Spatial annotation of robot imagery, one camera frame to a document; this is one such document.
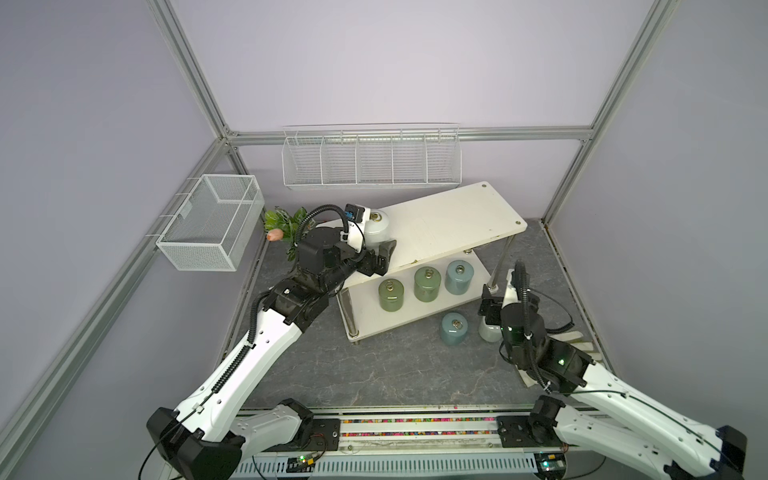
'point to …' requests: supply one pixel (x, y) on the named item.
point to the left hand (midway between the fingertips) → (379, 238)
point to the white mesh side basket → (212, 231)
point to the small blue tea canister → (458, 277)
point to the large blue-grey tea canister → (454, 328)
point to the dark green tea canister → (391, 295)
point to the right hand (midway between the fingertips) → (502, 287)
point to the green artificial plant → (281, 225)
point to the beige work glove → (562, 337)
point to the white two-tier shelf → (450, 248)
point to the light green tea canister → (427, 282)
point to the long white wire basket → (377, 155)
